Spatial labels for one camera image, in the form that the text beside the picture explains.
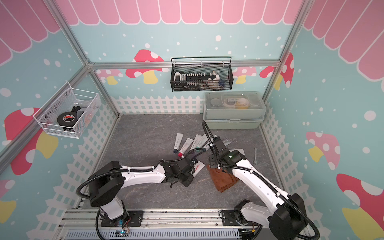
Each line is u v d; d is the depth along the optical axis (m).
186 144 1.00
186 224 0.74
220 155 0.59
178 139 1.03
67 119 0.71
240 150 0.99
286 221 0.38
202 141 1.02
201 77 0.89
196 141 1.02
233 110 1.06
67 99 0.82
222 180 0.84
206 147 1.00
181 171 0.67
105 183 0.46
